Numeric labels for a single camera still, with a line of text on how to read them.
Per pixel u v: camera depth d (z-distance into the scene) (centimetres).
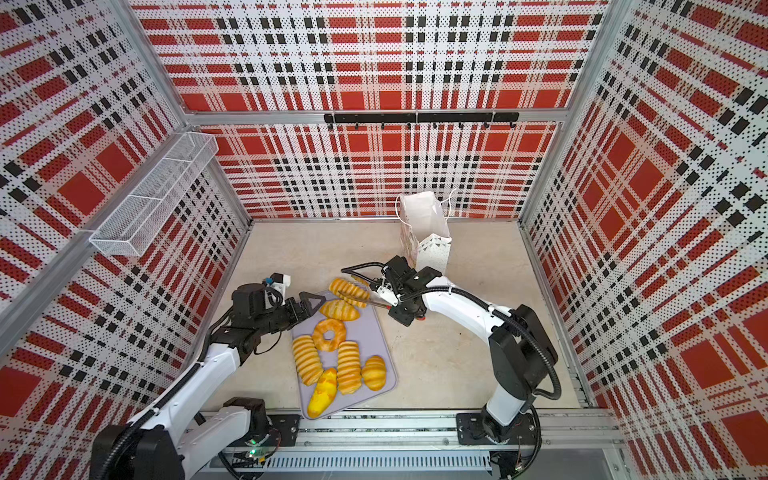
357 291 95
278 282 76
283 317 73
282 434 73
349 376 79
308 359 82
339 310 91
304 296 73
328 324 91
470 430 72
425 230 107
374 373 80
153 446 39
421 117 88
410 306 72
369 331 91
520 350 44
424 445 72
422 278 61
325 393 77
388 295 78
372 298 97
